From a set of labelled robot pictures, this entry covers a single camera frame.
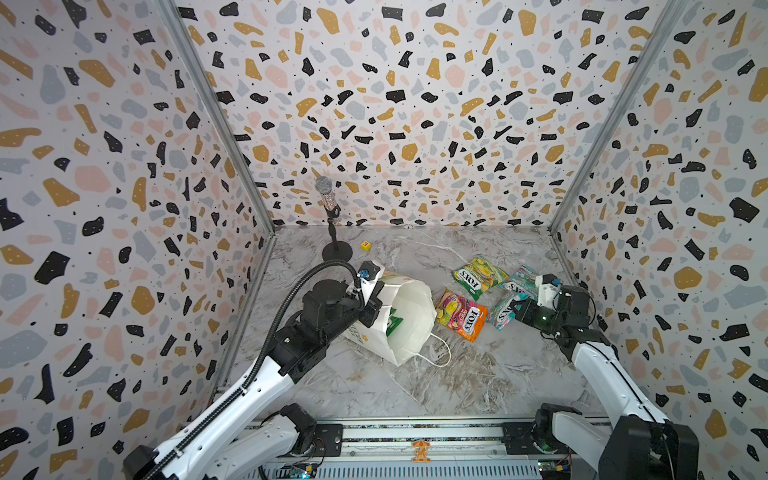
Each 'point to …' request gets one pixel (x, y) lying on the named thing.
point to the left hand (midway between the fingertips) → (381, 278)
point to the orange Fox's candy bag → (461, 315)
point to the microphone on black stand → (336, 250)
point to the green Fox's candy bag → (393, 323)
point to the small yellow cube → (366, 245)
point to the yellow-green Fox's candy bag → (478, 275)
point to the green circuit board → (297, 471)
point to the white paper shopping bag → (414, 303)
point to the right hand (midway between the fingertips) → (509, 297)
